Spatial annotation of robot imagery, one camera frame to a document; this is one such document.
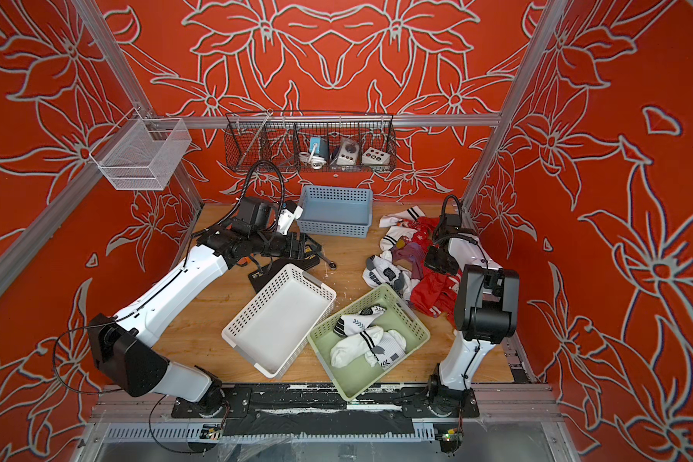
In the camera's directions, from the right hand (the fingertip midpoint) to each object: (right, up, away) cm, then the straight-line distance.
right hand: (430, 264), depth 94 cm
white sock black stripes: (-27, -22, -16) cm, 38 cm away
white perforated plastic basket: (-50, -18, -6) cm, 53 cm away
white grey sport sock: (-28, -16, -12) cm, 34 cm away
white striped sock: (-11, +10, +9) cm, 17 cm away
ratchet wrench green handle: (-33, -1, +5) cm, 34 cm away
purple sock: (-4, +3, +4) cm, 7 cm away
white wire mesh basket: (-95, +37, -3) cm, 102 cm away
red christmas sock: (+2, +12, +13) cm, 19 cm away
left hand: (-37, +8, -19) cm, 43 cm away
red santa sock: (0, -8, -7) cm, 11 cm away
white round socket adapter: (-27, +36, -4) cm, 46 cm away
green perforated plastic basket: (-26, -30, -17) cm, 43 cm away
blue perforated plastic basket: (-32, +19, +23) cm, 44 cm away
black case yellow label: (-57, -4, +1) cm, 57 cm away
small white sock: (-16, -23, -16) cm, 32 cm away
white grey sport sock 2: (-16, -2, +3) cm, 17 cm away
